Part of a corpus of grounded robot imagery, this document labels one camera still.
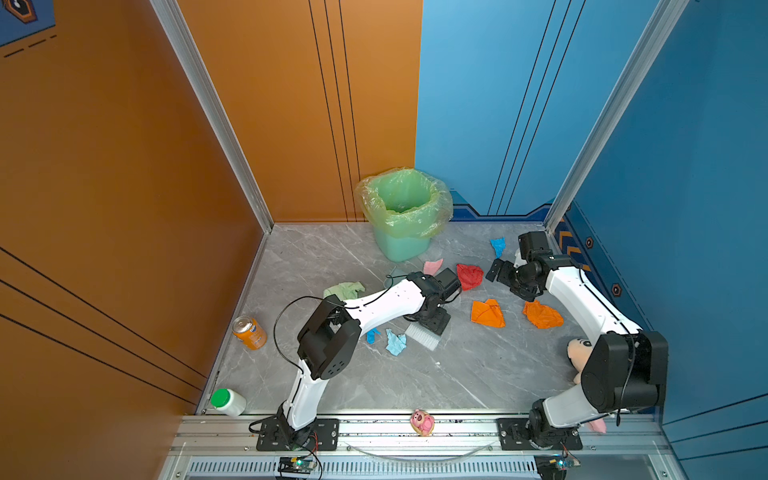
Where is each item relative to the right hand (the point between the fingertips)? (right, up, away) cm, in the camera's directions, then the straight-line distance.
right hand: (496, 281), depth 88 cm
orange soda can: (-69, -13, -8) cm, 71 cm away
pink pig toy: (-23, -33, -15) cm, 43 cm away
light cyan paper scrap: (-30, -18, -1) cm, 35 cm away
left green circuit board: (-52, -42, -18) cm, 69 cm away
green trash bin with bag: (-27, +22, +1) cm, 35 cm away
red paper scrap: (-4, 0, +14) cm, 15 cm away
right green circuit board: (+8, -42, -18) cm, 46 cm away
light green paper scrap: (-47, -4, +11) cm, 48 cm away
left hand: (-20, -11, 0) cm, 23 cm away
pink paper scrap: (-17, +3, +18) cm, 25 cm away
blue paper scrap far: (+10, +11, +24) cm, 28 cm away
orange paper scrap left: (-1, -11, +6) cm, 12 cm away
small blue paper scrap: (-38, -17, +2) cm, 41 cm away
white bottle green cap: (-70, -27, -17) cm, 77 cm away
